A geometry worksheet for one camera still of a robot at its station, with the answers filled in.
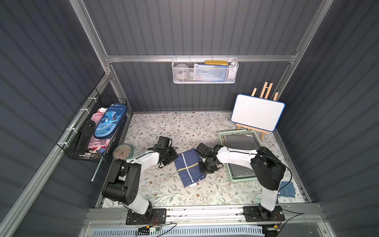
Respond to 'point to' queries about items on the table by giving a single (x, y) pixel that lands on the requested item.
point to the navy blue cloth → (188, 165)
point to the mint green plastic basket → (245, 132)
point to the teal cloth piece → (288, 190)
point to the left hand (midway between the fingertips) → (177, 156)
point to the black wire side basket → (92, 108)
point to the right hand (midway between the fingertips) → (203, 170)
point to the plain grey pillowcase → (241, 141)
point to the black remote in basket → (85, 137)
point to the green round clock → (123, 151)
